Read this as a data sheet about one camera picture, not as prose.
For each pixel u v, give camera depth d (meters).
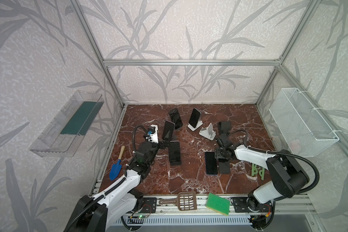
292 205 0.75
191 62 0.97
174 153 0.98
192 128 1.04
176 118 0.98
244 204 0.73
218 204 0.72
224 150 0.70
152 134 0.67
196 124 1.01
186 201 0.76
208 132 0.96
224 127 0.97
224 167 0.91
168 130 0.92
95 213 0.40
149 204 0.73
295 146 0.73
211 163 0.88
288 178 0.44
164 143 0.71
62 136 0.63
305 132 0.63
